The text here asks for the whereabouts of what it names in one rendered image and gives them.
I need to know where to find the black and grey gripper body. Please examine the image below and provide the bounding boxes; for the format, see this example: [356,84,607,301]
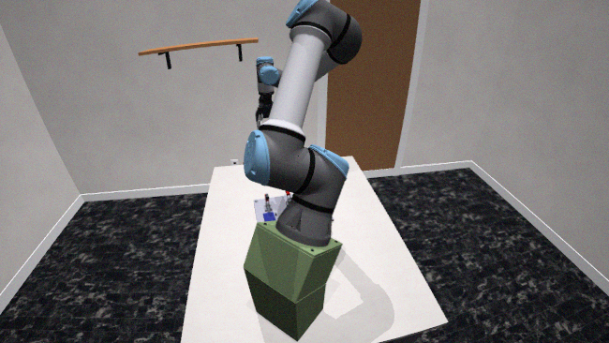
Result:
[259,90,275,118]

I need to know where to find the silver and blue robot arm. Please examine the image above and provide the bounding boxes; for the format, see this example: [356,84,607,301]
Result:
[244,0,363,247]

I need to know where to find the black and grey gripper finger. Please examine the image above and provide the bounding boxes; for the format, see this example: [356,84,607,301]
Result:
[256,108,263,130]

